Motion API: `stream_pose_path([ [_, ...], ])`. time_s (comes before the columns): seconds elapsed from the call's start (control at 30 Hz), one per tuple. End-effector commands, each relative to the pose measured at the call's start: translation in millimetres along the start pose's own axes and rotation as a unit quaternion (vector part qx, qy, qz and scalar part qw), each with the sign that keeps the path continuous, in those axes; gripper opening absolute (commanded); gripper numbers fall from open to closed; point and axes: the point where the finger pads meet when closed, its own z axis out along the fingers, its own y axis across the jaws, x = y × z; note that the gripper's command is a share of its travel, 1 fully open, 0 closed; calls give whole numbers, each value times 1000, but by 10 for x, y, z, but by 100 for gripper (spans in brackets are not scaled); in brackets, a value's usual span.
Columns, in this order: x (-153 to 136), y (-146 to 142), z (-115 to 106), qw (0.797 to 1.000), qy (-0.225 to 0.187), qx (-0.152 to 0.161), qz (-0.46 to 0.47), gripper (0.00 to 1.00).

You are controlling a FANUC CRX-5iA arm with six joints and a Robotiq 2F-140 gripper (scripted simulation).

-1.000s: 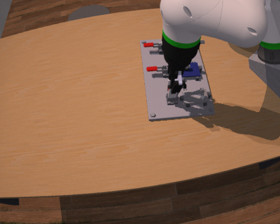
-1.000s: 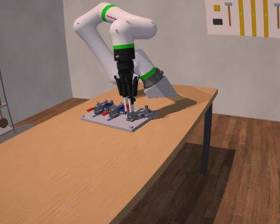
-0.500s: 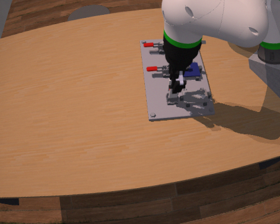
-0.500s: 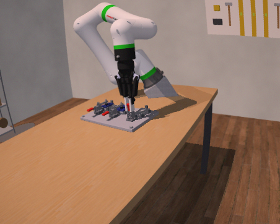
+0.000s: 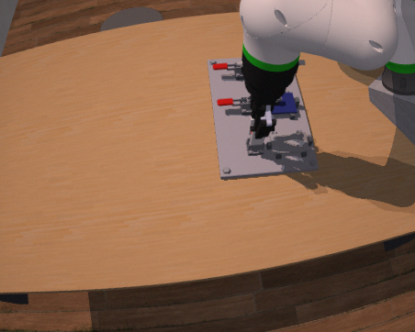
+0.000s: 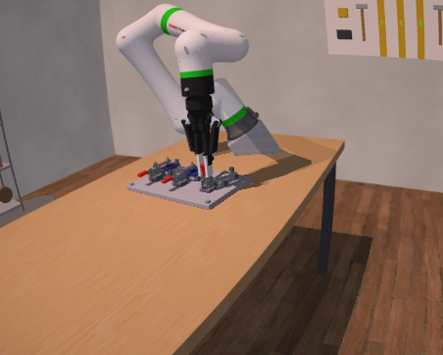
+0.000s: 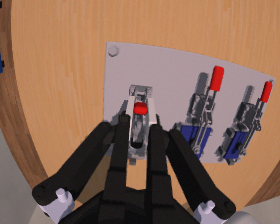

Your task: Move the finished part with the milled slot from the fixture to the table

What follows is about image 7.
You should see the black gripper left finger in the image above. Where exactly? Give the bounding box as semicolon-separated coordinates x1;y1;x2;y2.
32;96;135;224

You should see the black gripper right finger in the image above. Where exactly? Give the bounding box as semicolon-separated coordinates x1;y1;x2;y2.
145;98;236;224

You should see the grey toggle clamp with red handle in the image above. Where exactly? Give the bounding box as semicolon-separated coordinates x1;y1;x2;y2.
235;81;272;156

